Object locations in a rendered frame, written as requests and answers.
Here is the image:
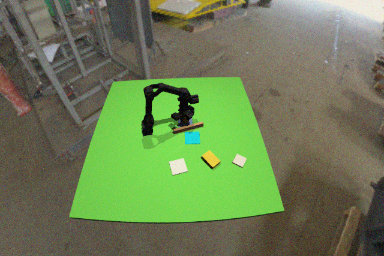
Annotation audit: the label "cream flat rectangular slab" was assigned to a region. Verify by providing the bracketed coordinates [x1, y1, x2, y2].
[169, 158, 188, 176]

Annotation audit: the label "yellow rectangular block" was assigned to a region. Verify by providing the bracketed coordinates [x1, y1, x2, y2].
[202, 150, 221, 169]

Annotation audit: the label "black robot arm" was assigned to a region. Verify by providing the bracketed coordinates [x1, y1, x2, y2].
[142, 83, 199, 135]

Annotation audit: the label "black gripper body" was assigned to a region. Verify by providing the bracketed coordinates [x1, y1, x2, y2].
[171, 105, 194, 121]

